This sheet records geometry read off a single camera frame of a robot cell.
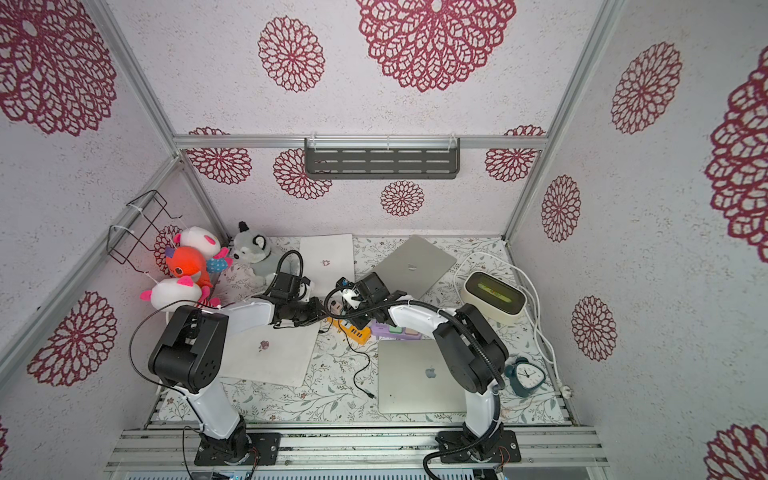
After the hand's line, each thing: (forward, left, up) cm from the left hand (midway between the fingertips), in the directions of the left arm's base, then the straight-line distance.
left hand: (329, 317), depth 96 cm
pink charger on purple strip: (-19, -24, +30) cm, 43 cm away
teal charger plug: (-2, -8, +16) cm, 18 cm away
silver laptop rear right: (+22, -29, -2) cm, 36 cm away
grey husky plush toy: (+15, +23, +17) cm, 32 cm away
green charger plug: (-6, -21, +2) cm, 22 cm away
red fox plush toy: (+9, +41, +18) cm, 46 cm away
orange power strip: (-7, -10, +1) cm, 13 cm away
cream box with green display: (+4, -55, +4) cm, 55 cm away
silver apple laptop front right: (-19, -27, -1) cm, 33 cm away
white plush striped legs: (-3, +40, +19) cm, 44 cm away
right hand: (0, -7, +5) cm, 9 cm away
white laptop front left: (-12, +17, -1) cm, 21 cm away
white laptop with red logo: (+25, +4, -1) cm, 25 cm away
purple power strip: (-5, -18, +1) cm, 18 cm away
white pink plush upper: (+19, +41, +18) cm, 48 cm away
